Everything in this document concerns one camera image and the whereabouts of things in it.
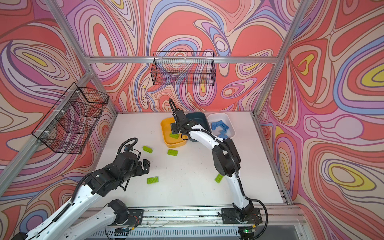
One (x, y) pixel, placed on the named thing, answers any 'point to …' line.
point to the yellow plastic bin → (171, 142)
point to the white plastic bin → (224, 117)
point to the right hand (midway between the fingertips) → (177, 129)
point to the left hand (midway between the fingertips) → (144, 163)
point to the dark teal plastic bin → (200, 118)
